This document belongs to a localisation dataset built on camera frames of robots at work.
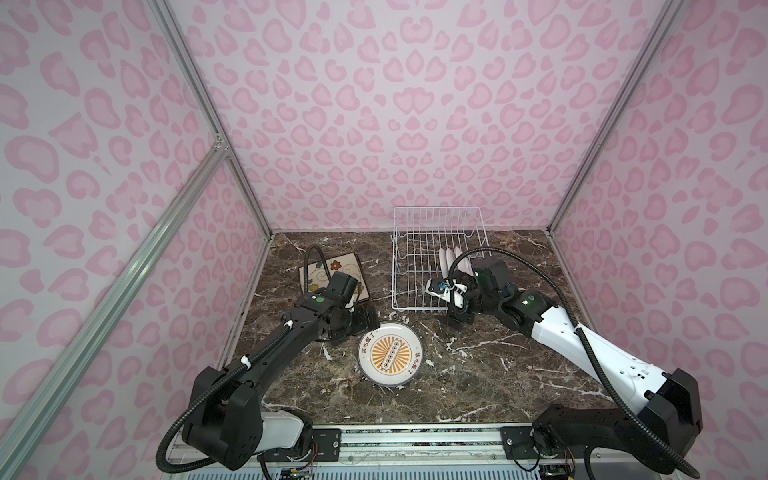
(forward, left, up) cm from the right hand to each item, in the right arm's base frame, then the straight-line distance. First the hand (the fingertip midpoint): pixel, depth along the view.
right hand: (442, 295), depth 78 cm
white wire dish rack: (+37, +5, -18) cm, 42 cm away
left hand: (-5, +20, -9) cm, 22 cm away
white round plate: (-9, +14, -19) cm, 25 cm away
